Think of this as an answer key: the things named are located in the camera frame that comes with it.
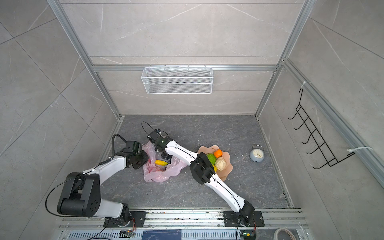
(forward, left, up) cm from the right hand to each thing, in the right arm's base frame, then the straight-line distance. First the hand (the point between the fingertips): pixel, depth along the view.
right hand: (158, 145), depth 101 cm
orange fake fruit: (-10, -39, +5) cm, 41 cm away
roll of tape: (-50, -69, -1) cm, 85 cm away
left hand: (-9, +5, +3) cm, 11 cm away
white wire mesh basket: (+36, -14, +28) cm, 47 cm away
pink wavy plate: (-6, -35, +3) cm, 35 cm away
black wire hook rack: (-13, -82, +30) cm, 88 cm away
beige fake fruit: (-17, -40, +5) cm, 44 cm away
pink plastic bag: (-23, -15, +16) cm, 32 cm away
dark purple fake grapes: (-10, -7, +2) cm, 13 cm away
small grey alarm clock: (-10, -65, +2) cm, 65 cm away
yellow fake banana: (-14, -4, +1) cm, 14 cm away
